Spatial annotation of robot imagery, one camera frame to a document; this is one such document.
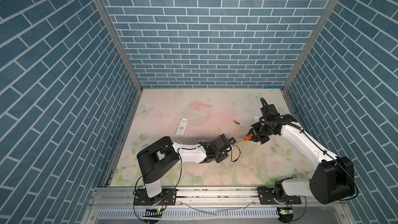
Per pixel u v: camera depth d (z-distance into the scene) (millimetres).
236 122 1016
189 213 770
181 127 964
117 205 718
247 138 806
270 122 611
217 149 680
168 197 737
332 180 408
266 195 738
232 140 770
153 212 722
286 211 737
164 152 508
